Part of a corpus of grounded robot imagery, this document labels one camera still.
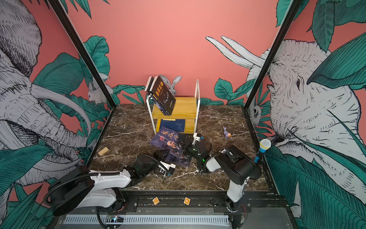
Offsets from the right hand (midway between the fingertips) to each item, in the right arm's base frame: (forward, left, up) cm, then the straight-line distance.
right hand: (175, 139), depth 85 cm
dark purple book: (0, +3, -3) cm, 4 cm away
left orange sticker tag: (-31, +9, -13) cm, 35 cm away
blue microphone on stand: (-9, -46, +10) cm, 48 cm away
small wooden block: (-2, +48, -12) cm, 49 cm away
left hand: (-4, +4, 0) cm, 6 cm away
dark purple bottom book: (-9, -5, -12) cm, 16 cm away
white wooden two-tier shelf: (+11, -5, +7) cm, 14 cm away
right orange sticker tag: (-31, -7, -13) cm, 34 cm away
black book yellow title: (+20, +8, +19) cm, 29 cm away
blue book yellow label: (+16, 0, -8) cm, 18 cm away
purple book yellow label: (+13, +7, +15) cm, 21 cm away
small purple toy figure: (+11, -37, -12) cm, 40 cm away
